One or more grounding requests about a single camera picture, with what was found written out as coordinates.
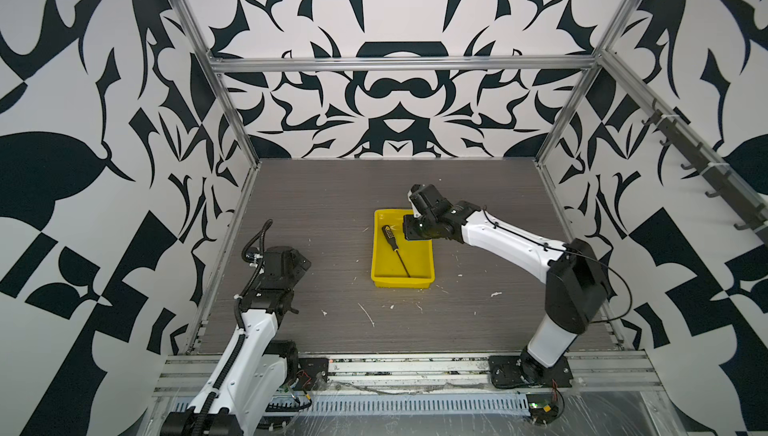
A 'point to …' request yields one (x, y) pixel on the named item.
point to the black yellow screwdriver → (393, 243)
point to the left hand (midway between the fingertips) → (289, 261)
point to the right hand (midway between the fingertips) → (406, 226)
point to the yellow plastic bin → (397, 262)
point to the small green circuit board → (542, 408)
